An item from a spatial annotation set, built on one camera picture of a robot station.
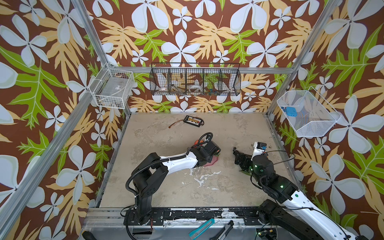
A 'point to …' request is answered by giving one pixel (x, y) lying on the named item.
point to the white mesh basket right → (310, 114)
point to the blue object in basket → (291, 111)
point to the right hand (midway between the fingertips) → (241, 152)
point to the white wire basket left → (112, 88)
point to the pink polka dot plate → (214, 160)
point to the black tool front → (222, 234)
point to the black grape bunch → (244, 163)
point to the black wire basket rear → (195, 79)
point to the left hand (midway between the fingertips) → (207, 149)
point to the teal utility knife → (199, 231)
